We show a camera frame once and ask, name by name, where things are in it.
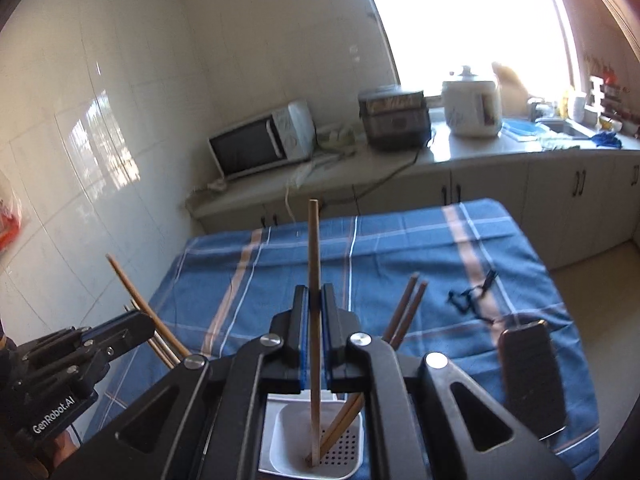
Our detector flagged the black cord loop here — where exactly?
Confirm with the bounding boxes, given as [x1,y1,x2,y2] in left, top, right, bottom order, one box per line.
[446,268,499,322]

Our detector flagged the dark rice cooker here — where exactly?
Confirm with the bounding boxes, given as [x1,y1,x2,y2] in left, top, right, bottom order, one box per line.
[358,84,432,152]

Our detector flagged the black smartphone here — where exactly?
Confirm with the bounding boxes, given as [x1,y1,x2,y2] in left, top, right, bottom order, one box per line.
[498,320,567,440]

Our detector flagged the wooden chopstick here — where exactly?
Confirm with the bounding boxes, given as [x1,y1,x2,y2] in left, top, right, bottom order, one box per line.
[319,271,421,456]
[308,200,322,467]
[324,279,430,456]
[124,299,182,368]
[106,254,190,363]

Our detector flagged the white pressure cooker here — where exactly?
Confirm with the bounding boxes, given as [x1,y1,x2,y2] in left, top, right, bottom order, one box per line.
[442,65,502,139]

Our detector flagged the white power strip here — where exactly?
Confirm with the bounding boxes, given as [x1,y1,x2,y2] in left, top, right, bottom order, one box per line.
[288,154,344,188]

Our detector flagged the white microwave oven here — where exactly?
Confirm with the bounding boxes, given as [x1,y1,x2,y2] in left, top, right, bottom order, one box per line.
[207,100,316,180]

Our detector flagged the white utensil holder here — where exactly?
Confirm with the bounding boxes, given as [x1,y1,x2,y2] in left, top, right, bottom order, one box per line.
[257,391,366,480]

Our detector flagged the white kitchen base cabinets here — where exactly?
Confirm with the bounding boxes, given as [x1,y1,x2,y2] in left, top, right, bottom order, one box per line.
[190,150,639,269]

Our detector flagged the wooden cutting board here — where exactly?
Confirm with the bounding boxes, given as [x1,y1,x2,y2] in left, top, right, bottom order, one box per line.
[491,62,529,117]

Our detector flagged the person left hand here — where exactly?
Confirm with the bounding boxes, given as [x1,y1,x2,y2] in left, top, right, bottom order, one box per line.
[26,429,79,479]

